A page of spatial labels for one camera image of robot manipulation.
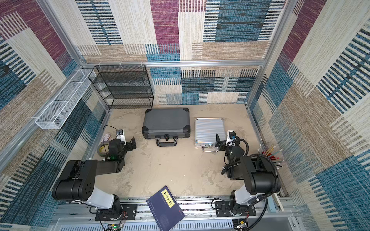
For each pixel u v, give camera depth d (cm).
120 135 81
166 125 95
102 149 96
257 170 48
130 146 85
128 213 73
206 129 108
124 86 109
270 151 81
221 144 80
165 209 74
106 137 103
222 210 73
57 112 72
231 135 75
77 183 45
